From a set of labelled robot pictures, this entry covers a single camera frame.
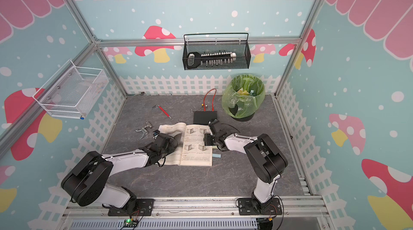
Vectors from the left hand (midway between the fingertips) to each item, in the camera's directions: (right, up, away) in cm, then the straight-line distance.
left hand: (172, 148), depth 93 cm
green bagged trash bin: (+40, +30, -8) cm, 50 cm away
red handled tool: (-11, +22, +20) cm, 32 cm away
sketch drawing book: (+11, -1, -2) cm, 11 cm away
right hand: (+20, +5, +2) cm, 21 cm away
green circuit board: (-14, -29, -21) cm, 38 cm away
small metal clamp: (-19, +9, +6) cm, 22 cm away
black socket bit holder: (+13, +51, -4) cm, 52 cm away
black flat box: (+18, +18, +14) cm, 28 cm away
